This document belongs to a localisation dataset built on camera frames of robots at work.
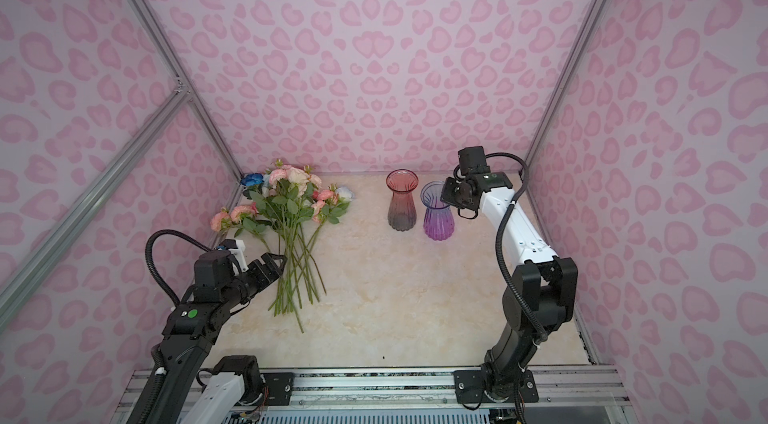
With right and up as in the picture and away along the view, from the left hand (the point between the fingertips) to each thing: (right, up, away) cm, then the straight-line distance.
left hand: (277, 260), depth 77 cm
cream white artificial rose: (-3, +22, +26) cm, 34 cm away
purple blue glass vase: (+44, +9, +16) cm, 47 cm away
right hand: (+46, +18, +9) cm, 50 cm away
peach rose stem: (+1, +23, +30) cm, 38 cm away
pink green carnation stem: (-21, +9, +27) cm, 35 cm away
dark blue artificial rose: (-19, +23, +27) cm, 40 cm away
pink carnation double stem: (-6, +13, +24) cm, 28 cm away
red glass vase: (+33, +12, +19) cm, 39 cm away
